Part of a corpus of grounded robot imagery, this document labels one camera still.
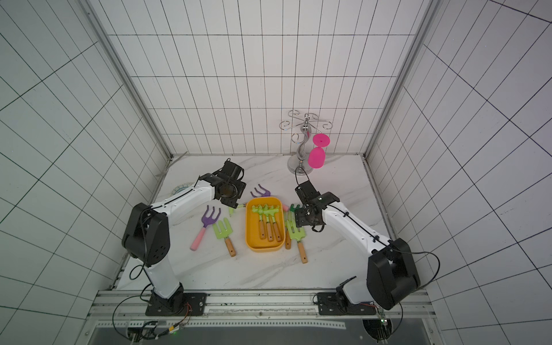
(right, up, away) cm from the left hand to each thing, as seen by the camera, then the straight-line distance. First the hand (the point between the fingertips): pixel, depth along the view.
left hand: (242, 195), depth 92 cm
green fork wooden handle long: (+24, -17, -3) cm, 30 cm away
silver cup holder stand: (+26, +15, +23) cm, 38 cm away
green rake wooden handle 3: (+11, -8, +3) cm, 15 cm away
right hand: (+25, -9, -7) cm, 27 cm away
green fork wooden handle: (-8, -16, -1) cm, 18 cm away
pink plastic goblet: (+34, +18, +6) cm, 39 cm away
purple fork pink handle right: (+9, 0, +12) cm, 15 cm away
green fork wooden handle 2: (+20, -15, -4) cm, 25 cm away
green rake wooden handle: (+7, -8, +4) cm, 11 cm away
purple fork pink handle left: (-16, -11, +1) cm, 20 cm away
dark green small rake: (+22, -7, +4) cm, 24 cm away
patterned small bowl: (-31, +3, +9) cm, 33 cm away
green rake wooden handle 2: (+13, -7, +3) cm, 15 cm away
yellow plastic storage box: (+6, -19, -5) cm, 20 cm away
